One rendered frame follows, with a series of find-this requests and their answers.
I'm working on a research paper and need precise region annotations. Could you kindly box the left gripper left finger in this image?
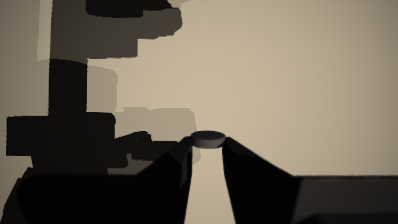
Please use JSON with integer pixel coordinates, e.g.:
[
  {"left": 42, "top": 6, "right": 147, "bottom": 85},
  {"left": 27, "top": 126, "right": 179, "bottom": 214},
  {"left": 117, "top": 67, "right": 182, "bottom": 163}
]
[{"left": 16, "top": 136, "right": 192, "bottom": 224}]

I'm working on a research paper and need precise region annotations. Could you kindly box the dark grey disc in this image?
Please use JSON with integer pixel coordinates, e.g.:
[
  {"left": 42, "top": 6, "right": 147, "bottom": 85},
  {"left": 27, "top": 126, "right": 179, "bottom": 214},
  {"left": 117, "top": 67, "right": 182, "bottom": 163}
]
[{"left": 191, "top": 131, "right": 226, "bottom": 149}]

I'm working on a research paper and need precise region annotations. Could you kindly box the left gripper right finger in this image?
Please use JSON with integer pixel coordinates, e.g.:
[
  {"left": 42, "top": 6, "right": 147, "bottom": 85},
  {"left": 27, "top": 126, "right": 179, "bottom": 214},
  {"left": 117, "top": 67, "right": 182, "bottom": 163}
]
[{"left": 222, "top": 137, "right": 398, "bottom": 224}]

